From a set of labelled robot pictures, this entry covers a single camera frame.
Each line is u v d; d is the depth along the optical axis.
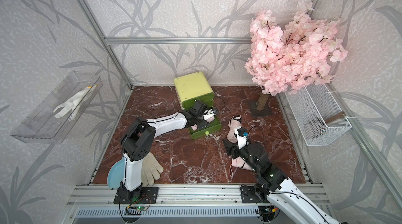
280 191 0.51
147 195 0.73
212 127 0.91
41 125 0.62
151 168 0.81
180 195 0.75
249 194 0.73
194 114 0.75
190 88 0.91
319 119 0.60
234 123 0.94
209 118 0.86
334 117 0.63
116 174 0.81
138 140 0.51
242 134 0.62
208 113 0.82
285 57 0.68
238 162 0.82
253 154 0.55
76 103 0.64
